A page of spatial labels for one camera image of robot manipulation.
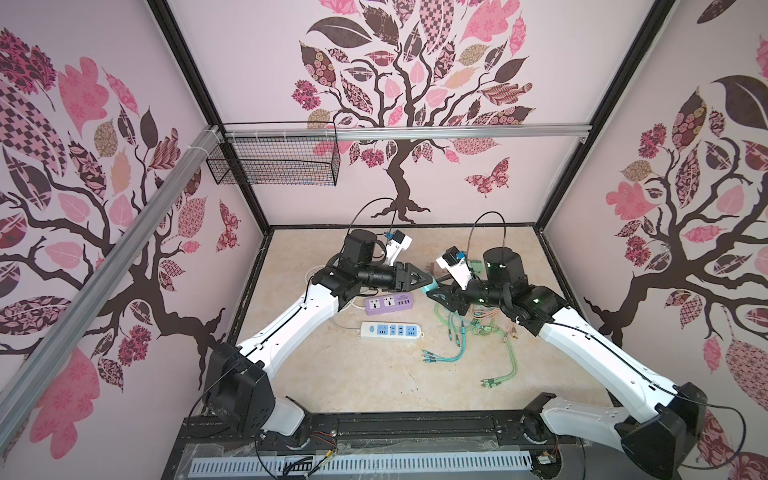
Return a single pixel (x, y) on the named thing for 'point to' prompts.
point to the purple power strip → (389, 303)
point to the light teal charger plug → (430, 287)
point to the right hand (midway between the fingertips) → (434, 283)
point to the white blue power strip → (390, 331)
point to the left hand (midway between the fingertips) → (427, 286)
